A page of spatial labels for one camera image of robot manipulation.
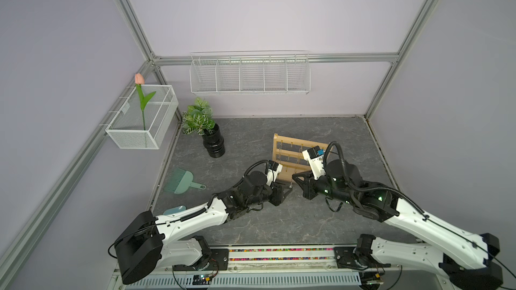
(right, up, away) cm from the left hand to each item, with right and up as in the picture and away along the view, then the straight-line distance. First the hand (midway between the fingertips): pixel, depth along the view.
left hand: (289, 189), depth 75 cm
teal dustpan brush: (-50, -2, +19) cm, 53 cm away
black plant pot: (-34, +17, +22) cm, 44 cm away
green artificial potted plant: (-37, +28, +10) cm, 48 cm away
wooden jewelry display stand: (+1, +13, +8) cm, 15 cm away
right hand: (0, +7, -9) cm, 12 cm away
